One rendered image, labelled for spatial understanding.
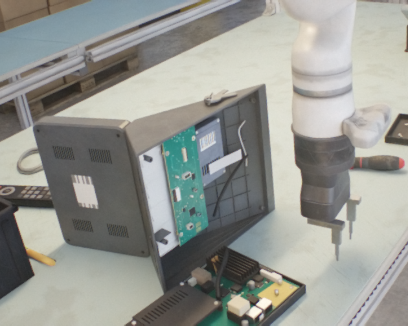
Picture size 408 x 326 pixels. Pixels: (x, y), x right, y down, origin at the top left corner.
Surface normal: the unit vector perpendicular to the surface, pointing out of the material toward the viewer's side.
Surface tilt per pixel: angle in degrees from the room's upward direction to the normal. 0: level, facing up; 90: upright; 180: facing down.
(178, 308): 0
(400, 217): 0
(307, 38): 16
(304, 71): 91
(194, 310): 0
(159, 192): 90
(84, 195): 90
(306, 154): 90
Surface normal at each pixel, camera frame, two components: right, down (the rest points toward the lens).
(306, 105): -0.70, 0.30
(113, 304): -0.12, -0.88
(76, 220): -0.38, 0.47
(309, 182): -0.49, 0.62
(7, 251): 0.78, 0.20
